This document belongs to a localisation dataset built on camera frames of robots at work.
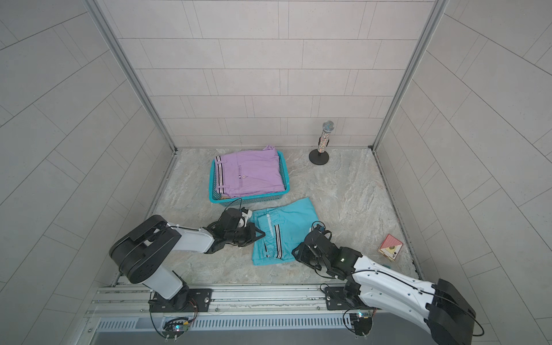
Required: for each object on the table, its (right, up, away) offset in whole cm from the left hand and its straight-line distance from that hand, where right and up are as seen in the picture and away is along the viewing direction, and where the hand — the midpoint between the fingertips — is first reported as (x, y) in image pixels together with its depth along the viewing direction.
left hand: (267, 234), depth 87 cm
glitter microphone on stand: (+26, +33, +24) cm, 49 cm away
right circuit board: (+32, -22, -19) cm, 43 cm away
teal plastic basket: (-22, +15, +2) cm, 27 cm away
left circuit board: (-26, -22, -22) cm, 40 cm away
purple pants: (-10, +25, +9) cm, 28 cm away
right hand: (+10, -6, -9) cm, 15 cm away
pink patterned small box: (+48, -3, -6) cm, 48 cm away
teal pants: (+7, +4, -1) cm, 8 cm away
